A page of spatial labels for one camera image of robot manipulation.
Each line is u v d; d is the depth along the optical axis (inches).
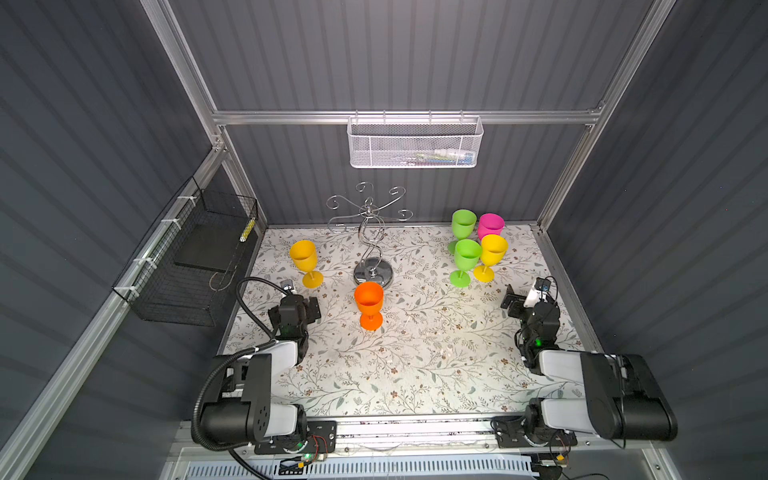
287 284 31.6
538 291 29.8
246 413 16.7
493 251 36.3
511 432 28.9
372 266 39.0
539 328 26.9
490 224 40.2
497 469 27.7
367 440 29.1
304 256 36.1
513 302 32.2
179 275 28.4
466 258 35.9
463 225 39.4
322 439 28.4
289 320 27.6
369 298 34.9
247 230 32.2
